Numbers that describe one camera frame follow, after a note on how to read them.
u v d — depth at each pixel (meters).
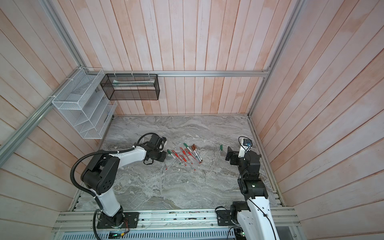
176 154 0.98
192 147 1.01
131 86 1.04
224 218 0.73
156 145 0.78
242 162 0.65
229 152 0.68
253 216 0.48
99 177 0.48
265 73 0.93
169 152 0.99
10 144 0.52
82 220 0.75
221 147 1.02
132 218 0.73
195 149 1.00
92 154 0.48
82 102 0.69
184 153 0.99
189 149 1.01
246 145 0.64
